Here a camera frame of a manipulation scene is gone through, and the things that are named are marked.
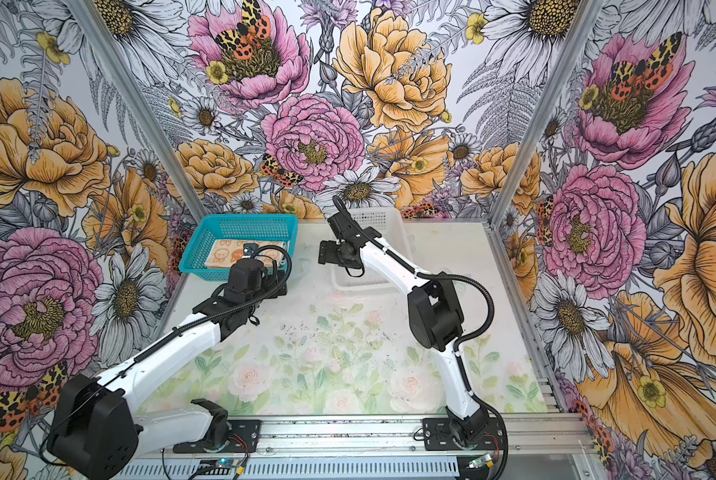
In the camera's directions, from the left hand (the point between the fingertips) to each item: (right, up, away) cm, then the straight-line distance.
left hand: (265, 281), depth 85 cm
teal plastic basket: (-29, +16, +22) cm, 40 cm away
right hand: (+18, +4, +8) cm, 20 cm away
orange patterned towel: (-22, +8, +20) cm, 31 cm away
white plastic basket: (+37, +19, +30) cm, 51 cm away
